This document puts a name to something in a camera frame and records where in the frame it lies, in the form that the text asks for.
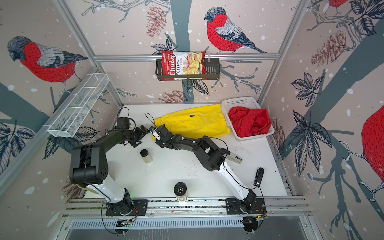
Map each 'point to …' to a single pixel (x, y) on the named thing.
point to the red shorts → (248, 122)
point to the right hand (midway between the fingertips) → (157, 140)
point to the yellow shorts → (206, 121)
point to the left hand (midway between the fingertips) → (146, 134)
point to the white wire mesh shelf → (68, 122)
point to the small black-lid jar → (146, 156)
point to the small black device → (258, 177)
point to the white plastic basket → (228, 103)
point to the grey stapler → (234, 158)
